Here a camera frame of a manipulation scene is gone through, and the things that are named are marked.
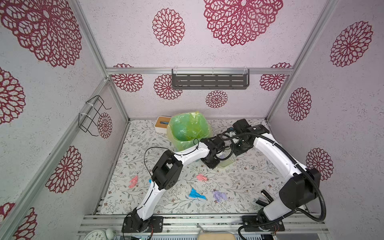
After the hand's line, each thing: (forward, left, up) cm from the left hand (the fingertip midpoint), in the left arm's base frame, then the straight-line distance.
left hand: (210, 166), depth 92 cm
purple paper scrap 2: (-17, -3, -1) cm, 17 cm away
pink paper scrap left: (-8, +46, -1) cm, 46 cm away
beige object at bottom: (-35, 0, 0) cm, 35 cm away
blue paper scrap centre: (-15, +10, -2) cm, 19 cm away
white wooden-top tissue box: (+34, +33, +4) cm, 47 cm away
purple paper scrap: (+3, -7, +8) cm, 11 cm away
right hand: (+4, -14, +15) cm, 21 cm away
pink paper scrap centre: (-6, +6, -2) cm, 8 cm away
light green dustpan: (+4, -12, -3) cm, 13 cm away
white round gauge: (-34, +55, +3) cm, 65 cm away
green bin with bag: (+21, +15, +11) cm, 28 cm away
